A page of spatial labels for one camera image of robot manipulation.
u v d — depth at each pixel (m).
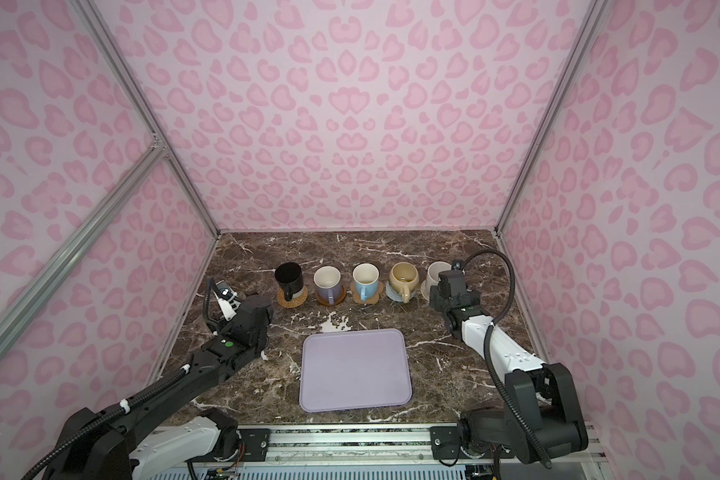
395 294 0.98
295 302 0.99
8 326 0.53
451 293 0.68
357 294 0.99
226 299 0.66
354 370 0.87
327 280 1.01
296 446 0.75
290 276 0.93
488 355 0.48
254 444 0.74
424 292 1.01
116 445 0.40
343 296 1.00
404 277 1.01
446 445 0.72
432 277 0.95
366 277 0.98
